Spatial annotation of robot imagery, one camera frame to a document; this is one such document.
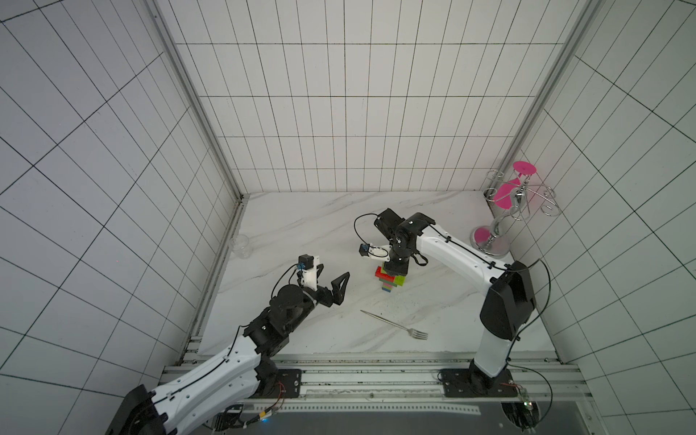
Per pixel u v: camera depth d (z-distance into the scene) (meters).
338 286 0.66
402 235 0.60
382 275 0.83
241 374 0.52
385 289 0.90
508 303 0.46
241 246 1.01
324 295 0.65
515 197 0.84
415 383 0.74
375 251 0.75
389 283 0.85
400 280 0.83
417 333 0.81
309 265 0.64
